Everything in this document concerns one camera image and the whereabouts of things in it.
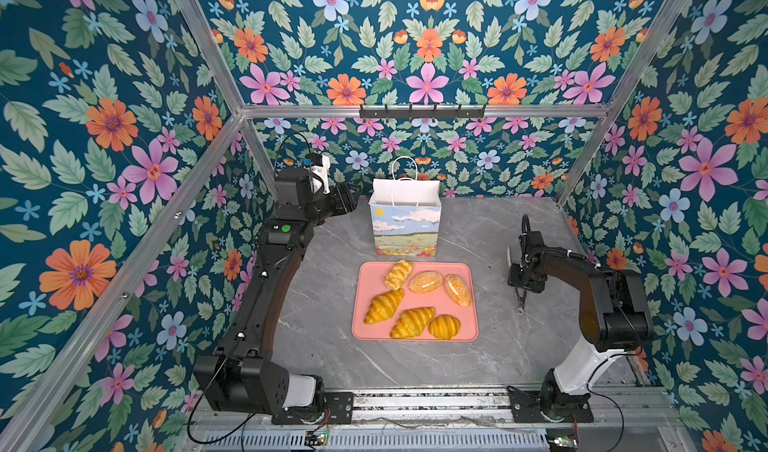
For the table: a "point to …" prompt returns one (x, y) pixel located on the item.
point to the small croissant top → (394, 279)
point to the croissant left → (383, 306)
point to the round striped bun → (444, 326)
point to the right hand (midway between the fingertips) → (518, 281)
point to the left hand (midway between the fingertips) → (356, 179)
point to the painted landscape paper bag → (406, 212)
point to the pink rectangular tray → (438, 303)
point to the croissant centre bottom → (411, 321)
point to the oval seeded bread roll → (425, 282)
